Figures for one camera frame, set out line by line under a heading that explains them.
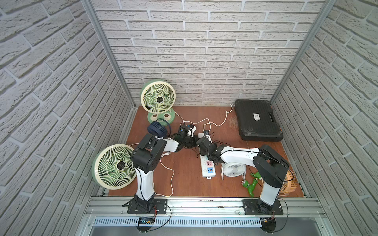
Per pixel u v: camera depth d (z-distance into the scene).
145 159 0.51
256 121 1.01
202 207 0.76
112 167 0.72
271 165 0.49
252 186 0.79
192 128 0.92
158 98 0.90
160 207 0.73
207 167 0.85
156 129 0.92
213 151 0.69
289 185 0.70
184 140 0.82
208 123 1.08
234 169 0.77
